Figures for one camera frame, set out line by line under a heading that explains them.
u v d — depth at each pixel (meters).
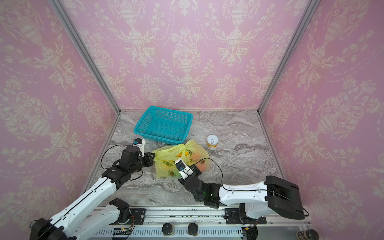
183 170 0.59
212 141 0.96
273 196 0.42
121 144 1.03
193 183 0.55
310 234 0.61
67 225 0.41
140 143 0.74
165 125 1.05
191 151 0.82
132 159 0.64
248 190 0.47
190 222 0.75
